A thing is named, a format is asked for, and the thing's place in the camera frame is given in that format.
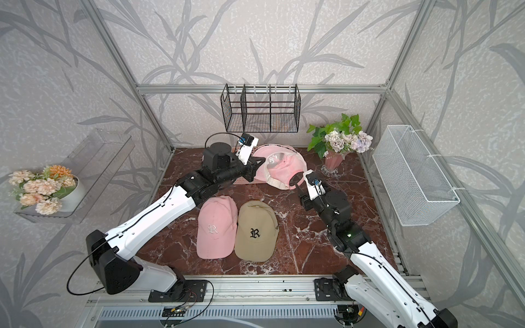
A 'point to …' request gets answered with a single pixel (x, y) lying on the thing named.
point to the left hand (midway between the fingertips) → (265, 159)
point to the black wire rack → (261, 109)
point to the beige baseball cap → (256, 232)
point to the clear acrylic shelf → (96, 162)
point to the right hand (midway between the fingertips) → (304, 179)
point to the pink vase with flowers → (333, 141)
